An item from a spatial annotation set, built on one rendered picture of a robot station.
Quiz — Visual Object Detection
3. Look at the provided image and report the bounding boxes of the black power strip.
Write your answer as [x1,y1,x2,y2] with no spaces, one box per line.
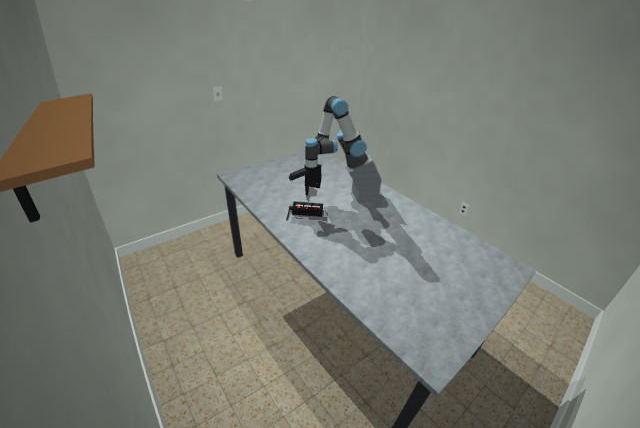
[289,201,323,217]

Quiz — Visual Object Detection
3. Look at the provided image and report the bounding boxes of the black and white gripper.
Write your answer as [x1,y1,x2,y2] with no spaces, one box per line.
[304,164,322,202]

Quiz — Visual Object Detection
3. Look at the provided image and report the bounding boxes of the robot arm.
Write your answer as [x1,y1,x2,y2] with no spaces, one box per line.
[289,96,368,181]

